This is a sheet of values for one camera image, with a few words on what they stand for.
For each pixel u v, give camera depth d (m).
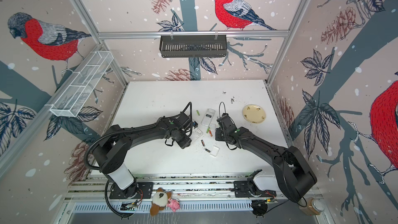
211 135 0.92
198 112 1.03
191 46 1.07
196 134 0.90
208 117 1.00
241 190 0.73
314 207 0.60
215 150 0.86
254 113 1.01
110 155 0.45
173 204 0.68
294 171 0.43
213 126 0.96
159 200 0.68
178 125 0.71
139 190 0.73
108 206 0.68
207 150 0.87
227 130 0.67
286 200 0.70
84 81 0.80
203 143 0.89
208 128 0.96
